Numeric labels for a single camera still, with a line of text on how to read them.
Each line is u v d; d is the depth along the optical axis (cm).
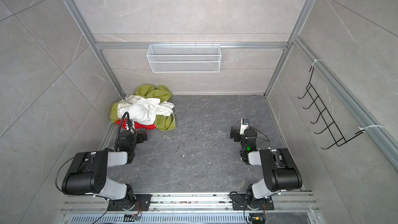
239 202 72
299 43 83
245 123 80
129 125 80
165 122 98
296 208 73
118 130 70
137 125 93
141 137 85
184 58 101
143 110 94
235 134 84
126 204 67
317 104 72
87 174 45
